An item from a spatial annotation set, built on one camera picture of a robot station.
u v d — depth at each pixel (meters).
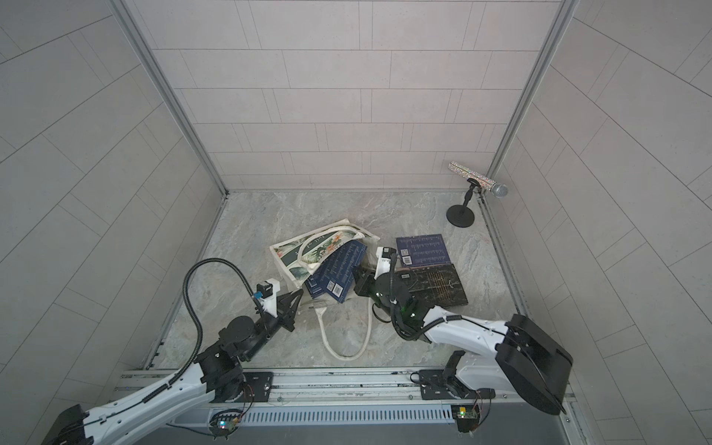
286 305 0.69
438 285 0.87
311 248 0.81
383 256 0.71
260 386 0.71
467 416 0.68
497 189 0.87
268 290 0.63
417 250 0.98
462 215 1.08
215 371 0.57
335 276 0.80
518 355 0.41
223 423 0.64
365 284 0.68
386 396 0.71
